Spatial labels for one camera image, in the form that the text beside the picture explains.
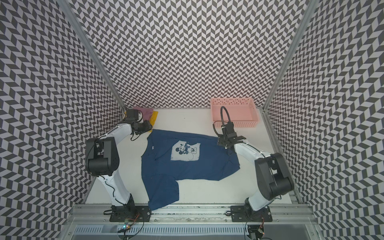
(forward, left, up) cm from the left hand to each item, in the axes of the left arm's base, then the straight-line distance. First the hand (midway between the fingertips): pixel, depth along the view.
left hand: (150, 127), depth 100 cm
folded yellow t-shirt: (+12, +1, -5) cm, 13 cm away
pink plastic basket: (+18, -67, -4) cm, 70 cm away
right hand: (-11, -50, -1) cm, 51 cm away
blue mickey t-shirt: (-18, -14, -7) cm, 24 cm away
